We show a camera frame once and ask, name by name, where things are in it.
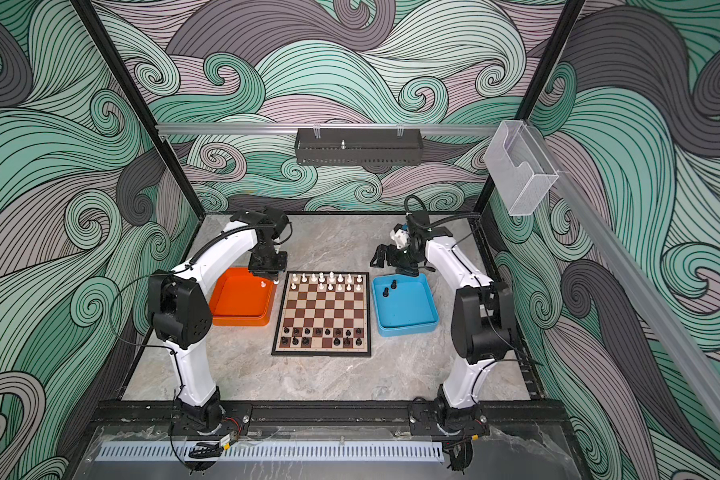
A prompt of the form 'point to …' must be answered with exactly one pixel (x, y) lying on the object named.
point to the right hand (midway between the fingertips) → (386, 265)
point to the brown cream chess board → (324, 314)
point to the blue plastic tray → (405, 304)
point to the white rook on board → (295, 278)
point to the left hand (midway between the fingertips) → (278, 275)
